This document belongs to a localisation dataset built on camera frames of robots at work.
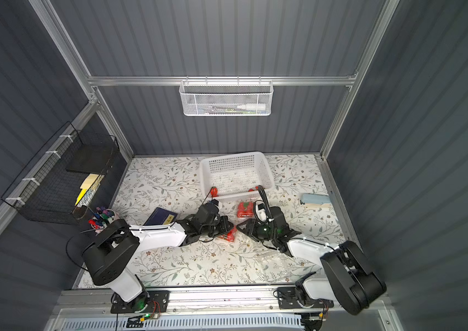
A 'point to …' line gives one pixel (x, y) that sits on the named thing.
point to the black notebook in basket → (91, 158)
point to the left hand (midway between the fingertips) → (238, 229)
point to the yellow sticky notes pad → (85, 185)
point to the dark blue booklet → (161, 216)
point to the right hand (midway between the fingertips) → (241, 229)
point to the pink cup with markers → (102, 218)
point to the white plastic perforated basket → (235, 176)
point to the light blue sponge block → (315, 200)
